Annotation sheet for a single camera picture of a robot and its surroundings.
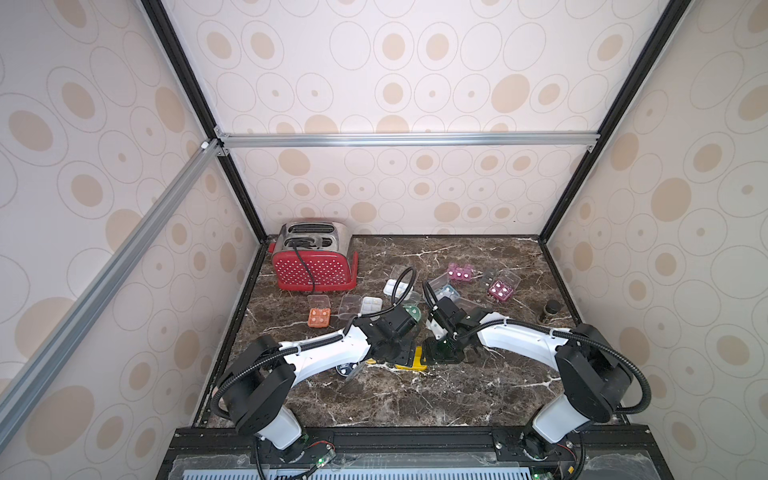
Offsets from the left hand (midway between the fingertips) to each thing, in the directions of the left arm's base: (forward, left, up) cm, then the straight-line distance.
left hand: (413, 355), depth 83 cm
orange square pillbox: (+17, +30, -5) cm, 35 cm away
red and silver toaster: (+26, +30, +12) cm, 41 cm away
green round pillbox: (+17, -1, -6) cm, 18 cm away
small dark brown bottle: (+14, -42, +3) cm, 45 cm away
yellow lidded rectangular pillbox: (-2, -1, -4) cm, 4 cm away
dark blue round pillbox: (-2, +19, -5) cm, 20 cm away
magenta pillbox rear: (+34, -18, -6) cm, 39 cm away
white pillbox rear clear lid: (+24, +3, +1) cm, 24 cm away
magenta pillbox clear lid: (+29, -35, -5) cm, 45 cm away
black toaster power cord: (+25, +33, +9) cm, 42 cm away
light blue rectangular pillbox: (+26, -11, -4) cm, 29 cm away
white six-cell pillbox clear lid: (+20, +18, -6) cm, 28 cm away
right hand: (+1, -7, -4) cm, 8 cm away
